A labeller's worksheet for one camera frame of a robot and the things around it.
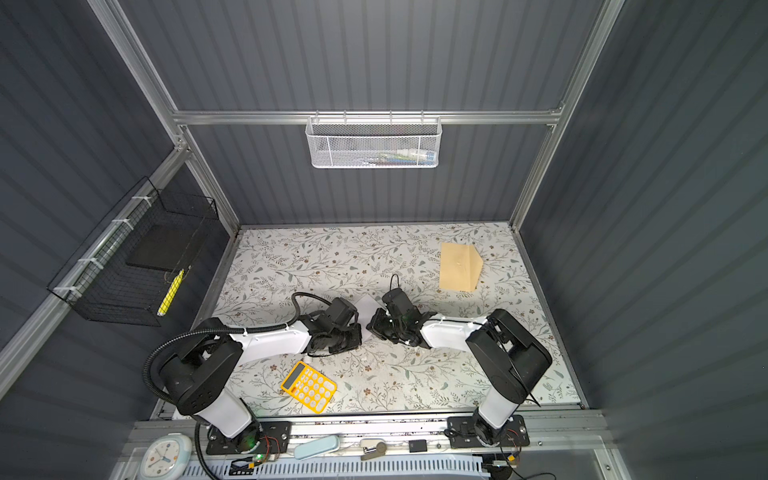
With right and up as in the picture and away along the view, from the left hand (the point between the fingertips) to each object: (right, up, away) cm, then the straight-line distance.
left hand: (366, 341), depth 89 cm
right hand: (0, +4, -2) cm, 4 cm away
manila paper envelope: (+33, +22, +19) cm, 44 cm away
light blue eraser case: (-10, -19, -20) cm, 29 cm away
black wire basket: (-57, +24, -17) cm, 64 cm away
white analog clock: (-45, -21, -20) cm, 54 cm away
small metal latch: (+3, -21, -19) cm, 28 cm away
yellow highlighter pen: (-44, +17, -20) cm, 51 cm away
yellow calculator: (-15, -10, -9) cm, 20 cm away
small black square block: (+14, -21, -17) cm, 30 cm away
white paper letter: (-1, +9, +9) cm, 13 cm away
